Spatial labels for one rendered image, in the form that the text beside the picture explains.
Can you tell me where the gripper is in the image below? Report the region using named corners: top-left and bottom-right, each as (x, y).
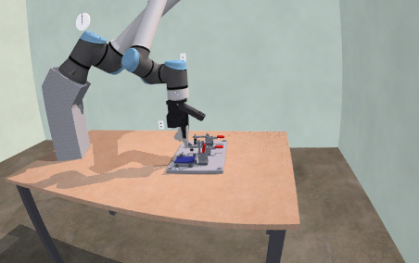
top-left (166, 98), bottom-right (189, 149)

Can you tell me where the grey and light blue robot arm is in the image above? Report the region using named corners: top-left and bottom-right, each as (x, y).
top-left (58, 0), bottom-right (189, 101)

